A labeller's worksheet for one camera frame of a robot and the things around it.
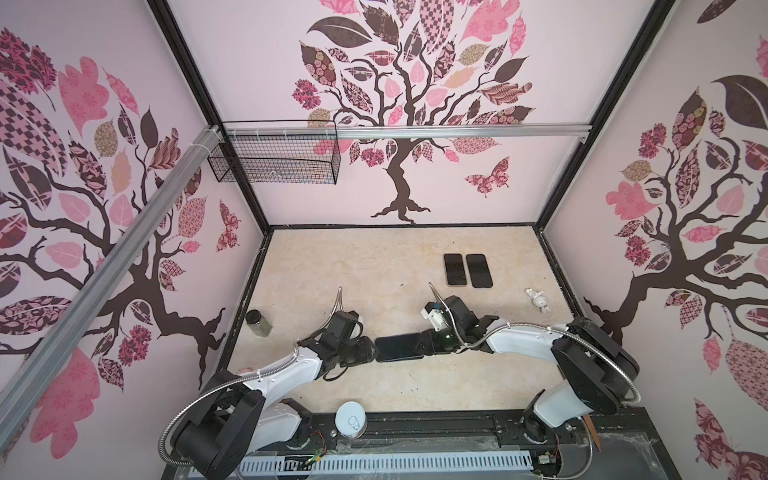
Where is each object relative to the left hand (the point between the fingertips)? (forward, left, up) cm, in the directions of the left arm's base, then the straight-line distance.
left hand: (376, 357), depth 85 cm
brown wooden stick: (-18, -56, 0) cm, 59 cm away
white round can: (-17, +5, +4) cm, 18 cm away
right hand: (+3, -12, +2) cm, 13 cm away
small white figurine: (+19, -54, +1) cm, 57 cm away
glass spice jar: (+8, +35, +6) cm, 36 cm away
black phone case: (+2, -6, +2) cm, 7 cm away
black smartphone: (+7, -8, 0) cm, 11 cm away
